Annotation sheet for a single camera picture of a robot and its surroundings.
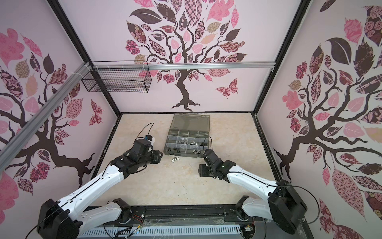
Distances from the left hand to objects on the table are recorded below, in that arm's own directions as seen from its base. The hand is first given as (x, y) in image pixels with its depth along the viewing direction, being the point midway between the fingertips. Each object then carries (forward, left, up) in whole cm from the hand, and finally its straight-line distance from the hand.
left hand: (160, 157), depth 81 cm
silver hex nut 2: (+10, -22, -12) cm, 27 cm away
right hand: (-4, -23, -7) cm, 24 cm away
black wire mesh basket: (+70, +44, +5) cm, 83 cm away
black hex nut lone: (+12, -2, -12) cm, 17 cm away
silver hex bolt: (+17, -18, -12) cm, 27 cm away
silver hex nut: (+11, -19, -12) cm, 25 cm away
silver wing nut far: (+5, -7, -12) cm, 15 cm away
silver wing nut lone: (+17, -11, -11) cm, 23 cm away
